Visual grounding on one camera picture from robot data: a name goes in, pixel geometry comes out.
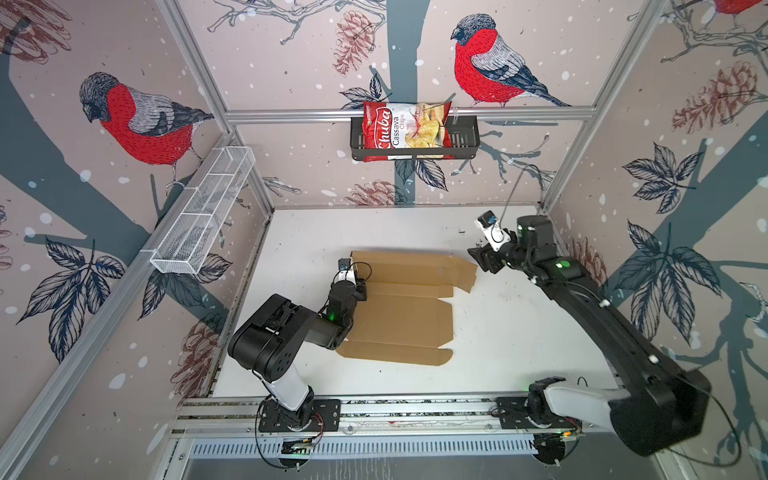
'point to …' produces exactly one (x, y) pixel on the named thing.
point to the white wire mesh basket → (180, 248)
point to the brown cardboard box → (403, 319)
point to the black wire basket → (466, 140)
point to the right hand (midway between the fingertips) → (479, 240)
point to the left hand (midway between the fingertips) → (361, 266)
